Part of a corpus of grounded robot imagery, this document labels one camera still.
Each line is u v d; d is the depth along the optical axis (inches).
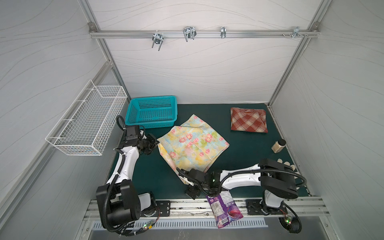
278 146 34.8
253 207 27.5
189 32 30.1
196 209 29.5
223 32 30.8
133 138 25.5
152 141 29.0
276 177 18.9
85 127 27.0
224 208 28.2
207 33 30.8
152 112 45.2
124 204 15.9
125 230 26.7
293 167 34.5
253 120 42.3
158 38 31.3
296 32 30.1
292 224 28.2
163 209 28.8
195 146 37.6
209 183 24.2
